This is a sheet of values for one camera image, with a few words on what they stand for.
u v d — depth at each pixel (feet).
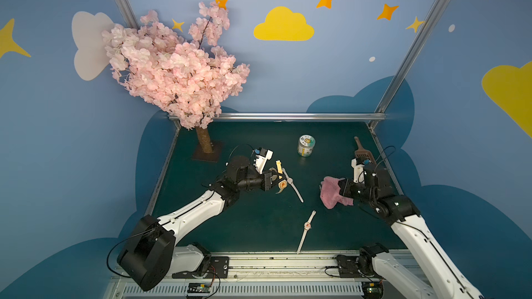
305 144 3.39
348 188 2.22
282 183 2.46
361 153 3.55
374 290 2.38
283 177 3.22
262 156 2.30
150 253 1.33
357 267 2.41
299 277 2.40
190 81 2.17
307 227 2.76
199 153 3.50
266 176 2.22
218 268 2.42
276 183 2.44
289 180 3.22
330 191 2.70
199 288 2.35
